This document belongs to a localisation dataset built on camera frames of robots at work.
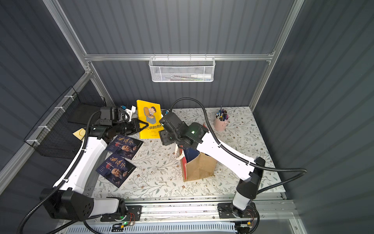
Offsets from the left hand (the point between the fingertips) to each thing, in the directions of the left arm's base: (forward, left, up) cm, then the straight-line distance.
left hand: (149, 125), depth 74 cm
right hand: (-6, -10, +2) cm, 12 cm away
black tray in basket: (+10, +40, -1) cm, 41 cm away
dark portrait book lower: (-12, +24, -27) cm, 38 cm away
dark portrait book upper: (+4, +22, -27) cm, 35 cm away
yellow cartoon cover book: (+8, +1, +1) cm, 8 cm away
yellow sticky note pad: (-3, +35, -3) cm, 36 cm away
